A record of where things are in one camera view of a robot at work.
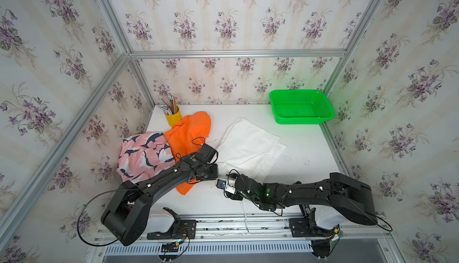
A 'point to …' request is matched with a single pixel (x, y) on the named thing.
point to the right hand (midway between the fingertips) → (228, 179)
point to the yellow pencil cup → (173, 119)
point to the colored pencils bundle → (171, 109)
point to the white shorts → (247, 149)
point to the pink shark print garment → (141, 156)
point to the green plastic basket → (300, 107)
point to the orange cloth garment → (185, 138)
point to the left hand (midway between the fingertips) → (218, 176)
